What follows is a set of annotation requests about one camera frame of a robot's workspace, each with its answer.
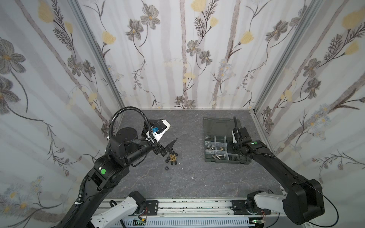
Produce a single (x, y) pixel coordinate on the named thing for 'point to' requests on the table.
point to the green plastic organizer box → (219, 147)
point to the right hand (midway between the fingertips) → (231, 146)
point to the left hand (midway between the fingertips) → (169, 129)
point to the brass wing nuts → (173, 157)
